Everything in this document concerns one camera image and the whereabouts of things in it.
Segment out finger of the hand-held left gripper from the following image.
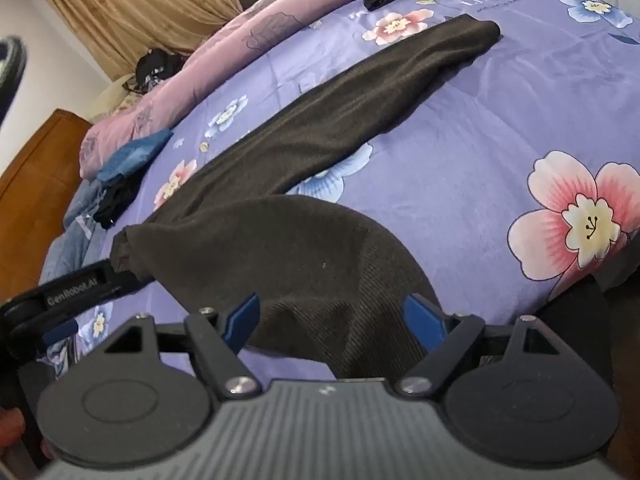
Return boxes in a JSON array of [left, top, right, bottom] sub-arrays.
[[37, 259, 153, 313]]

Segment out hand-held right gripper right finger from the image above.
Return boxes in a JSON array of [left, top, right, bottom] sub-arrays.
[[394, 293, 557, 399]]

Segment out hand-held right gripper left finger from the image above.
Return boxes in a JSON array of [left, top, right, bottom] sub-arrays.
[[102, 292, 264, 399]]

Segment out dark brown pants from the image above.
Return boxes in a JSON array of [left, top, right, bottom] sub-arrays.
[[110, 15, 502, 381]]

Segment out person's left hand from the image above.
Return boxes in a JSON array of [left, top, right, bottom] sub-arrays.
[[0, 406, 57, 462]]

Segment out light blue denim cloth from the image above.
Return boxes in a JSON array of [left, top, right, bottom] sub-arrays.
[[41, 179, 117, 288]]

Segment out wooden headboard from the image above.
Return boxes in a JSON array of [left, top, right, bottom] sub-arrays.
[[0, 108, 94, 241]]

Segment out blue folded cloth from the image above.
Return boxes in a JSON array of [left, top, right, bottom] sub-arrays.
[[96, 128, 174, 184]]

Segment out cream cloth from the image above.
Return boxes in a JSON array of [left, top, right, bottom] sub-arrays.
[[94, 72, 148, 123]]

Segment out purple floral bed sheet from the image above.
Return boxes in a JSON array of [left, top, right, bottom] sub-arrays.
[[45, 0, 640, 383]]

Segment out dark curved object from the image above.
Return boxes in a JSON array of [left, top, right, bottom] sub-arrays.
[[0, 35, 27, 127]]

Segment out black bag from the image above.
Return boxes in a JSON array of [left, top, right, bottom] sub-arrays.
[[135, 48, 187, 94]]

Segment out pink quilt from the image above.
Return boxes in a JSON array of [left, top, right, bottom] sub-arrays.
[[80, 0, 418, 181]]

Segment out tan curtain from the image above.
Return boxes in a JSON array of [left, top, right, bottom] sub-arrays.
[[25, 0, 243, 82]]

